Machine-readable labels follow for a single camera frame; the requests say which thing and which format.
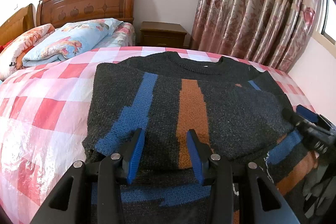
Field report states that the light wooden headboard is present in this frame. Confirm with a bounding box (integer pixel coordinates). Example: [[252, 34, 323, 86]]
[[0, 3, 35, 46]]

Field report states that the carved wooden headboard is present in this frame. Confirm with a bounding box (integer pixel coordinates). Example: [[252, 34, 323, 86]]
[[36, 0, 134, 28]]

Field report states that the pink checkered bed cover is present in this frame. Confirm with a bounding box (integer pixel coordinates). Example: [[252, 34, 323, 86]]
[[1, 47, 306, 223]]

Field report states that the dark wooden nightstand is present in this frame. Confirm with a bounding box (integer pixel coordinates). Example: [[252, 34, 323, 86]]
[[138, 21, 187, 48]]

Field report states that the blue floral folded quilt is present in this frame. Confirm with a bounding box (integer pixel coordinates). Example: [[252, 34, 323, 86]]
[[22, 18, 122, 67]]

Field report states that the dark striped knit sweater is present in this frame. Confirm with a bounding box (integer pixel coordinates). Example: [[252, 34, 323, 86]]
[[83, 52, 317, 223]]

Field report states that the pink floral curtain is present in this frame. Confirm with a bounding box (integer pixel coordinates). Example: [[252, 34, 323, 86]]
[[190, 0, 318, 72]]

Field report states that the orange floral pillow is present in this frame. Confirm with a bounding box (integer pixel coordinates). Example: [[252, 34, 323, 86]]
[[0, 23, 55, 81]]

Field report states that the barred window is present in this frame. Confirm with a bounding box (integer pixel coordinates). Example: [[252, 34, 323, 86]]
[[320, 0, 335, 46]]

